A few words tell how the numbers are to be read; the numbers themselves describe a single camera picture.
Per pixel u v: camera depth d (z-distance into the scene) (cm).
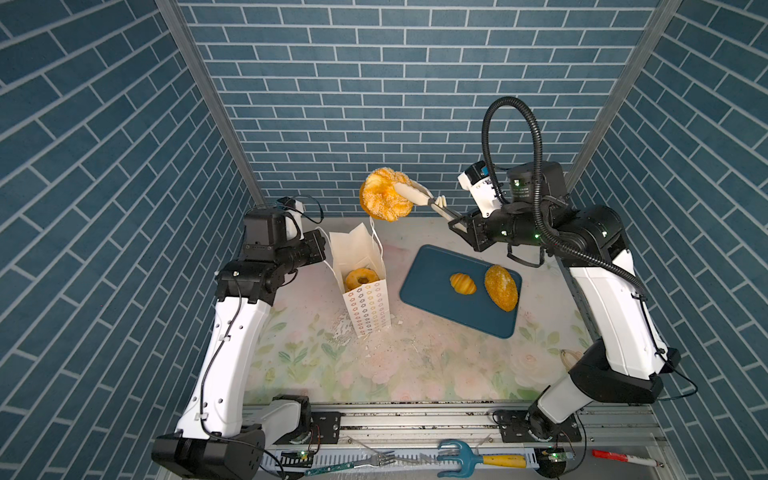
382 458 69
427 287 100
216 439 36
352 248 86
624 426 76
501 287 95
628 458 69
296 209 61
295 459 72
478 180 48
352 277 93
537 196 39
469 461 68
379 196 64
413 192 63
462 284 96
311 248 60
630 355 39
